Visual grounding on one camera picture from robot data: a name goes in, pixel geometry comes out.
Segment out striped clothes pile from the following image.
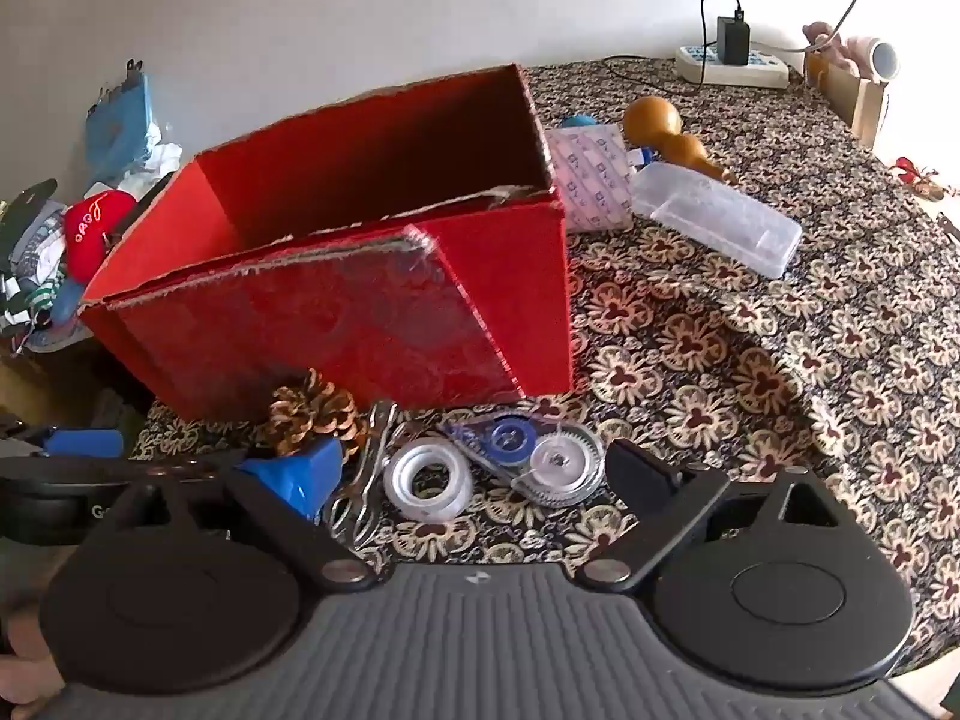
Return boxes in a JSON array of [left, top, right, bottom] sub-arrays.
[[0, 199, 98, 353]]

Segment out pink plush toy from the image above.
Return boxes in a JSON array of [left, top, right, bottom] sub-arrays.
[[802, 21, 875, 80]]

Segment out green garment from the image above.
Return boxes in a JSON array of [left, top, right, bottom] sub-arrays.
[[0, 180, 59, 241]]

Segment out person's left hand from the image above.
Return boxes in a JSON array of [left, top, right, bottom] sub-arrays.
[[0, 606, 67, 713]]

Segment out orange egg-shaped object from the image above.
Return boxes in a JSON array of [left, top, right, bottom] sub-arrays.
[[622, 97, 740, 185]]

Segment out white cup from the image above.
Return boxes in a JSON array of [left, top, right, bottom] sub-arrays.
[[866, 37, 901, 80]]

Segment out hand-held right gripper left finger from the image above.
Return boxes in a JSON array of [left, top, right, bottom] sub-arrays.
[[112, 439, 380, 593]]

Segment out wooden box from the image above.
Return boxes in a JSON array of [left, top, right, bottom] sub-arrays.
[[806, 52, 893, 149]]

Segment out red cardboard box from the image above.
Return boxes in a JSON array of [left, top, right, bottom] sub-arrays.
[[79, 64, 575, 421]]

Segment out patterned tissue packet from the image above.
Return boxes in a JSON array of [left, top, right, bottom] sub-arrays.
[[544, 124, 638, 233]]

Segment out small red flower ornament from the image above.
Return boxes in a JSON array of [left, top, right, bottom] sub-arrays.
[[892, 156, 960, 200]]

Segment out black charger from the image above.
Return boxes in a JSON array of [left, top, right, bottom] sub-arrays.
[[716, 11, 751, 66]]

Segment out clear plastic case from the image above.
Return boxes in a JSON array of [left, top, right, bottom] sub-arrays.
[[630, 161, 803, 280]]

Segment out white plastic bag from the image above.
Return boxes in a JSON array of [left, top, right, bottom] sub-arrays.
[[112, 124, 185, 200]]

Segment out white power strip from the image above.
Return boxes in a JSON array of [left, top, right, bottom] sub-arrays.
[[675, 45, 790, 87]]

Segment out clear tape roll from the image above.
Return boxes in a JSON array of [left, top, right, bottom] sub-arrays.
[[382, 439, 473, 522]]

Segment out red plush stocking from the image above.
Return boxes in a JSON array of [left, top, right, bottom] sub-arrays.
[[64, 191, 140, 282]]

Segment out blue clear correction tape dispenser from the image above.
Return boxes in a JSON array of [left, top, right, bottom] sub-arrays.
[[439, 414, 607, 507]]

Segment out blue bag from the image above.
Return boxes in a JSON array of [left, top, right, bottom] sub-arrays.
[[82, 60, 162, 181]]

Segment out metal scissors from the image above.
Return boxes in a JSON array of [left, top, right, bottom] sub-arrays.
[[326, 401, 402, 548]]

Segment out brown pine cone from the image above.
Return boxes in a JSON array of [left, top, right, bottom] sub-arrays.
[[259, 367, 368, 458]]

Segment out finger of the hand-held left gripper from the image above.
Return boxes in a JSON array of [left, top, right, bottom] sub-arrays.
[[41, 426, 125, 460]]

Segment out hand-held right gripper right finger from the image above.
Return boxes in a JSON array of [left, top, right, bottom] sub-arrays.
[[574, 436, 845, 593]]

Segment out floral tablecloth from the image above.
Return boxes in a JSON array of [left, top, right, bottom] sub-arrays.
[[131, 56, 960, 680]]

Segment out black cable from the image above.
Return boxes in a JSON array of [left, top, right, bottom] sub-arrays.
[[600, 0, 745, 91]]

